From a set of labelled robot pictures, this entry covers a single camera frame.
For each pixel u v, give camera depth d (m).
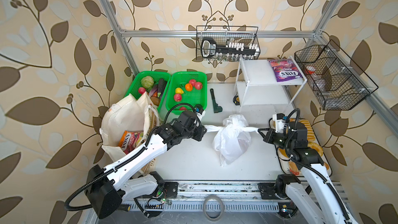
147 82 1.12
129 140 0.75
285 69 0.78
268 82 0.75
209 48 0.84
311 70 0.81
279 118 0.69
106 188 0.38
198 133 0.67
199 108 0.68
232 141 0.74
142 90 1.12
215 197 0.75
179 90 1.11
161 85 1.10
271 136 0.67
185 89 1.15
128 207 0.69
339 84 0.72
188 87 1.12
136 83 1.12
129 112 0.79
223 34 0.89
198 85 1.12
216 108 1.05
